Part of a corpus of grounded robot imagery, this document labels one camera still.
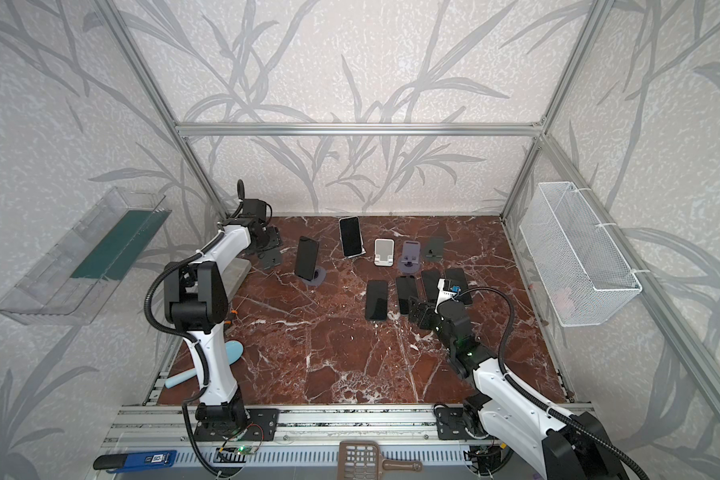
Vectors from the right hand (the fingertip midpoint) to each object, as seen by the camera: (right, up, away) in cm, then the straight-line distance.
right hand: (421, 291), depth 85 cm
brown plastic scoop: (-16, -37, -16) cm, 43 cm away
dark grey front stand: (+8, +11, +20) cm, 25 cm away
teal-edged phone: (-3, -1, +14) cm, 15 cm away
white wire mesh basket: (+30, +8, -24) cm, 40 cm away
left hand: (-49, +18, +16) cm, 54 cm away
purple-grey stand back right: (-2, +8, +16) cm, 18 cm away
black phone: (-36, +9, +9) cm, 38 cm away
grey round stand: (-33, +3, +14) cm, 36 cm away
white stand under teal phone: (-10, +11, +18) cm, 24 cm away
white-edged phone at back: (-22, +17, +17) cm, 32 cm away
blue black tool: (-67, -35, -19) cm, 78 cm away
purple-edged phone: (+5, +1, +16) cm, 17 cm away
